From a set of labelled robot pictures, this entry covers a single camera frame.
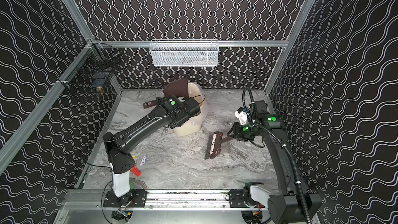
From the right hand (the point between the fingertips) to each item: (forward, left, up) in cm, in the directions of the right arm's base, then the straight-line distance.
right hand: (231, 135), depth 73 cm
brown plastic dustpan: (+16, +24, +15) cm, 33 cm away
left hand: (+10, +33, +13) cm, 37 cm away
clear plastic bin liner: (+23, +17, +5) cm, 29 cm away
